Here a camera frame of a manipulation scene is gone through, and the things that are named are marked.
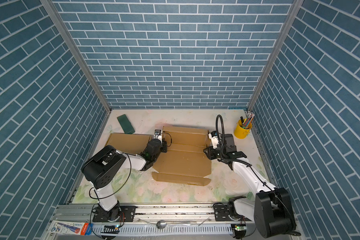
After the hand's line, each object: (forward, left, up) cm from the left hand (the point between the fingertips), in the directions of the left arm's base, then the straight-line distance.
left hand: (165, 139), depth 96 cm
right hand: (-10, -25, +6) cm, 28 cm away
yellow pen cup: (+4, -50, +2) cm, 51 cm away
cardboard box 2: (-12, -15, -6) cm, 20 cm away
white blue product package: (-46, +41, -6) cm, 62 cm away
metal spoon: (-46, -2, -4) cm, 46 cm away
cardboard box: (-2, +24, -2) cm, 24 cm away
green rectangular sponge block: (+17, +31, -5) cm, 36 cm away
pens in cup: (+8, -54, +8) cm, 55 cm away
